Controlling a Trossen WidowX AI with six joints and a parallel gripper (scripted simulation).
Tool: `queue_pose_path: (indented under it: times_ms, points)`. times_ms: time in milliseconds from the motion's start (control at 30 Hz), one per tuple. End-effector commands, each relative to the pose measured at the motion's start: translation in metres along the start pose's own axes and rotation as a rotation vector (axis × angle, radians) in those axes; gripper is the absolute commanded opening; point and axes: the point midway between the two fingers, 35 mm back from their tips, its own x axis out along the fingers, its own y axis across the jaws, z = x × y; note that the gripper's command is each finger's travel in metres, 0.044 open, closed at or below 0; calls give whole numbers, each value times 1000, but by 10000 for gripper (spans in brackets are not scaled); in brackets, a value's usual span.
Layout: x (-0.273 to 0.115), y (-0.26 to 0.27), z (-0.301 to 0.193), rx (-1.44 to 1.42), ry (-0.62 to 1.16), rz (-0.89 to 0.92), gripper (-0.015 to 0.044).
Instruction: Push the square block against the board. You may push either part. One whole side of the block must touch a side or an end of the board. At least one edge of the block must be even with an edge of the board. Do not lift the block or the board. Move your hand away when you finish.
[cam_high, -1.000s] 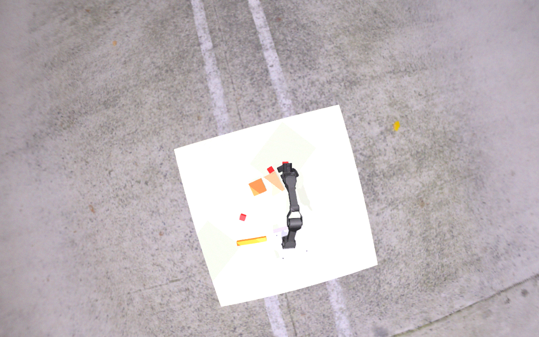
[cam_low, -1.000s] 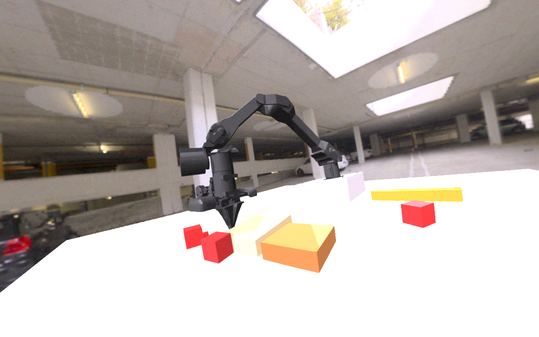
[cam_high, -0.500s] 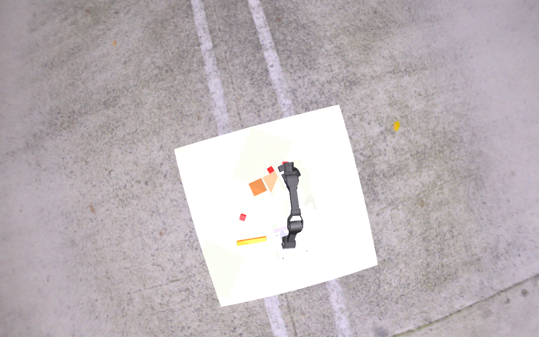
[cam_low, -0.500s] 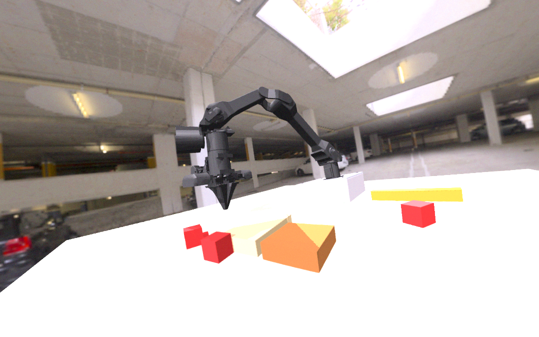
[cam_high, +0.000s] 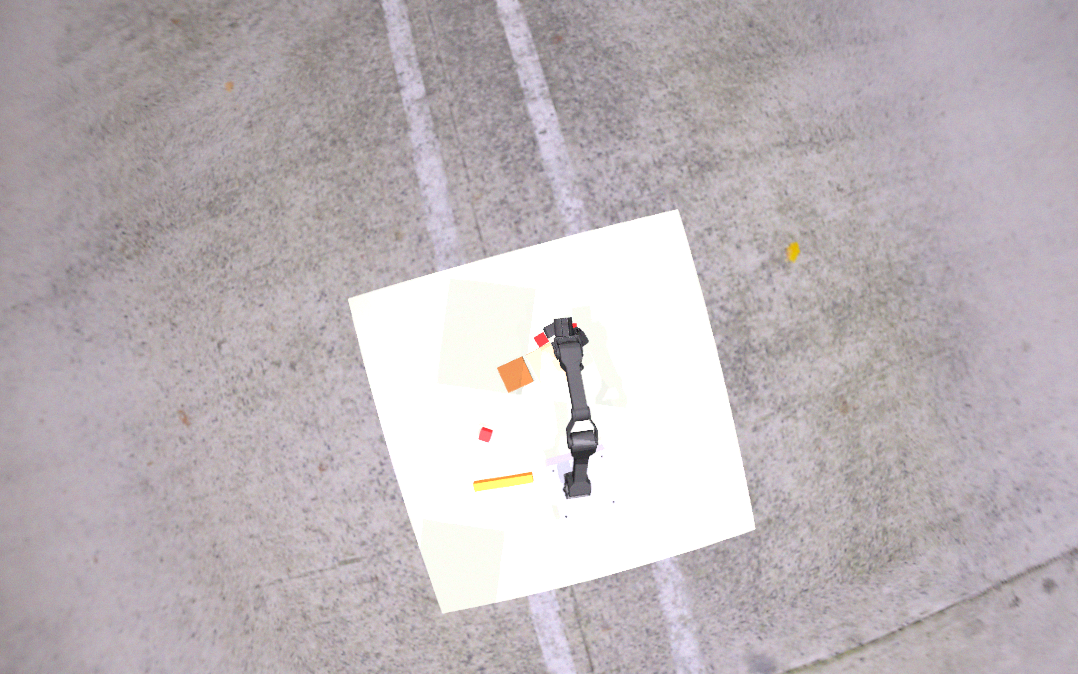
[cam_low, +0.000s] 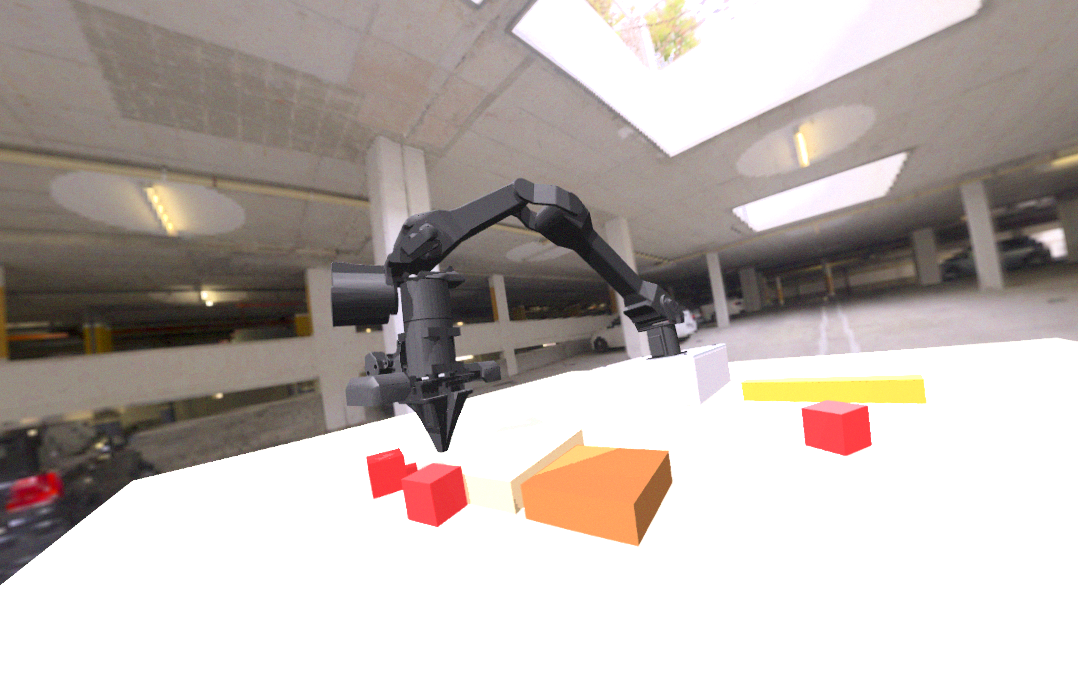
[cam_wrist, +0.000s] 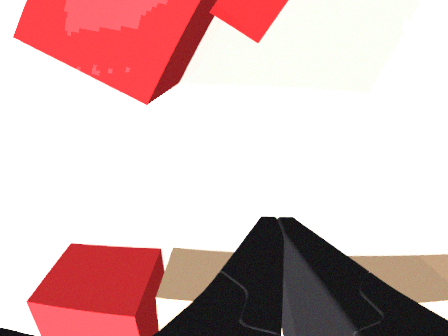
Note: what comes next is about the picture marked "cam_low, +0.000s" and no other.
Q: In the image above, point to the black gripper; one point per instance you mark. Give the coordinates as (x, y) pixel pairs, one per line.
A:
(438, 401)

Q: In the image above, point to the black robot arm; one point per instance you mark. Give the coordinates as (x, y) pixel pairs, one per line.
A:
(367, 294)

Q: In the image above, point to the orange square block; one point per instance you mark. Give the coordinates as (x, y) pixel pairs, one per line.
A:
(612, 493)

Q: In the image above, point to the orange flat board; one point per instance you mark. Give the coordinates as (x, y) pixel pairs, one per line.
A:
(904, 389)

